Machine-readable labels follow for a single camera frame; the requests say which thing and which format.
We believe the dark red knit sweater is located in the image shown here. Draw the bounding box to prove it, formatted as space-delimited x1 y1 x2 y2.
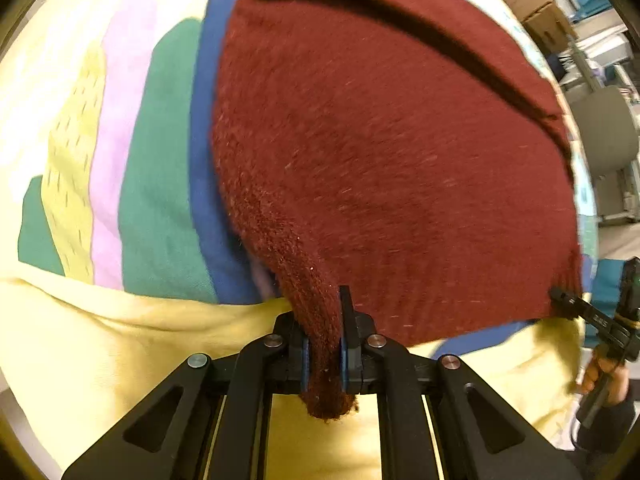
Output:
209 0 584 422

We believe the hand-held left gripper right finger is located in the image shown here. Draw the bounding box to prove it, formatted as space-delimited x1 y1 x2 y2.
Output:
339 285 584 480

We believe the person's right hand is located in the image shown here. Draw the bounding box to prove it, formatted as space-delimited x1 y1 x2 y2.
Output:
581 355 632 407

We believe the white desk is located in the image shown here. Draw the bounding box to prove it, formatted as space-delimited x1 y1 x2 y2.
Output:
559 37 640 92

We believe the yellow dinosaur printed blanket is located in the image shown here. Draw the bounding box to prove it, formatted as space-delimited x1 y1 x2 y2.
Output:
0 0 626 480

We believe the grey chair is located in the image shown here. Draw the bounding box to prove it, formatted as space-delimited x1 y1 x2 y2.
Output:
569 85 640 221

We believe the brown cardboard box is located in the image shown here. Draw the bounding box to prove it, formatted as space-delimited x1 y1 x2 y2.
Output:
502 0 579 54

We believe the person's right forearm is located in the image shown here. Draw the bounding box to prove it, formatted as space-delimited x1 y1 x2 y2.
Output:
570 395 640 467

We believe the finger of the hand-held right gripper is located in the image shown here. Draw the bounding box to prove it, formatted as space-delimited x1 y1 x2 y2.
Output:
549 287 594 324

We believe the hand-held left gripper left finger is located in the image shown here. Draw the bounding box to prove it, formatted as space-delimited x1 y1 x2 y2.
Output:
60 311 311 480

